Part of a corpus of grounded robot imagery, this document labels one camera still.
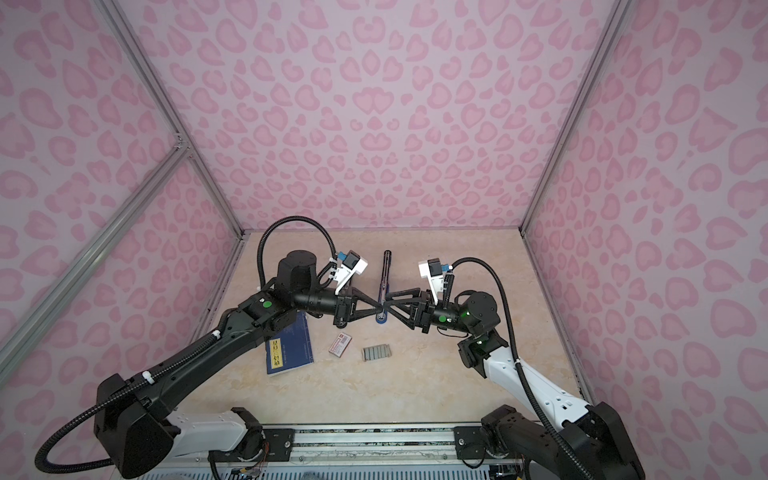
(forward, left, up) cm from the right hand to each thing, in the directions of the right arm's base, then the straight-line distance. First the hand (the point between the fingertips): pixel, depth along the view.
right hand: (390, 308), depth 63 cm
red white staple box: (+5, +16, -30) cm, 35 cm away
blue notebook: (+3, +31, -29) cm, 42 cm away
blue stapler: (+25, +4, -29) cm, 39 cm away
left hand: (0, +2, -1) cm, 2 cm away
